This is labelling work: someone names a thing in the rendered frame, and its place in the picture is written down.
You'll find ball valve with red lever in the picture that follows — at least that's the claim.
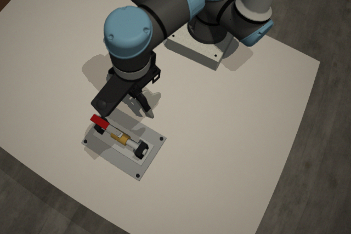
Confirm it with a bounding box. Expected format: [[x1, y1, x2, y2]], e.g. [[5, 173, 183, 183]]
[[90, 114, 154, 166]]

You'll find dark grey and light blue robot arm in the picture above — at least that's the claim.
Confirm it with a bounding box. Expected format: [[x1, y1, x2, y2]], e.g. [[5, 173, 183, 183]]
[[91, 0, 274, 117]]

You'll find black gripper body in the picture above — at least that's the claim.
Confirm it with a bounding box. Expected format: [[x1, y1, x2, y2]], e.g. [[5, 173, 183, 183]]
[[118, 50, 161, 99]]

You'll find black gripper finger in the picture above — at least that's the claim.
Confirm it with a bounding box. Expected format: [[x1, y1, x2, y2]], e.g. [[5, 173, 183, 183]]
[[108, 67, 115, 78], [135, 90, 161, 119]]

